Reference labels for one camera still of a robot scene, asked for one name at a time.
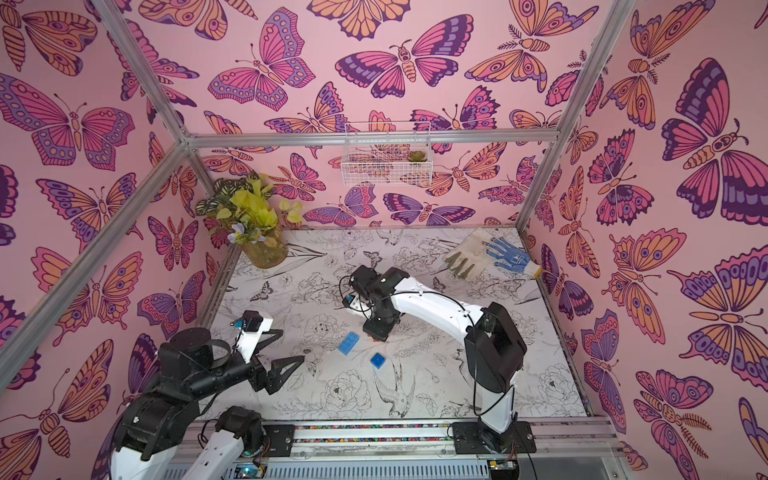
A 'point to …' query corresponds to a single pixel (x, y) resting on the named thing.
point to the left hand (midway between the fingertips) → (292, 342)
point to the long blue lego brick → (348, 343)
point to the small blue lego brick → (377, 360)
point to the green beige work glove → (472, 259)
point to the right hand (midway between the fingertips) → (381, 324)
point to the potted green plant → (254, 217)
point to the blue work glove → (515, 257)
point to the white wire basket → (387, 154)
